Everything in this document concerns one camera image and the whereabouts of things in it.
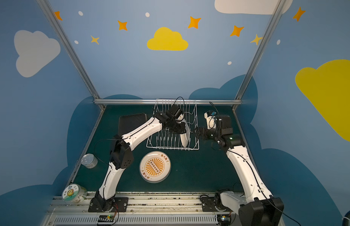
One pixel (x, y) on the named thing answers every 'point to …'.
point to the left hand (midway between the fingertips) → (185, 129)
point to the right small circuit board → (224, 220)
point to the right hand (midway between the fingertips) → (202, 128)
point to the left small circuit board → (106, 218)
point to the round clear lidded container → (74, 193)
